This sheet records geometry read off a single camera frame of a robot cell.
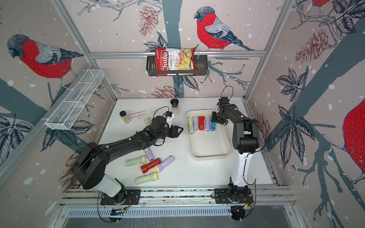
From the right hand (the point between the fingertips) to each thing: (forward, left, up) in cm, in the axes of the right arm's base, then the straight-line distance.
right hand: (213, 118), depth 103 cm
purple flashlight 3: (-29, +41, 0) cm, 50 cm away
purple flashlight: (-3, +13, 0) cm, 13 cm away
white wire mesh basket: (-19, +81, +27) cm, 88 cm away
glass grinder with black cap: (+9, +29, +8) cm, 31 cm away
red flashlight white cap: (-2, +8, -2) cm, 9 cm away
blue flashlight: (-7, 0, 0) cm, 7 cm away
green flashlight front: (-41, +37, -1) cm, 56 cm away
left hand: (-16, +21, +12) cm, 29 cm away
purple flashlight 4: (-31, +30, -3) cm, 43 cm away
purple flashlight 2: (-3, +4, -1) cm, 5 cm away
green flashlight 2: (-3, +17, 0) cm, 17 cm away
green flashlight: (-3, +49, -1) cm, 49 cm away
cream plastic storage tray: (-19, +3, -4) cm, 20 cm away
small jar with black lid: (-2, +65, 0) cm, 65 cm away
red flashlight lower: (-36, +42, -1) cm, 56 cm away
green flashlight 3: (-32, +45, 0) cm, 55 cm away
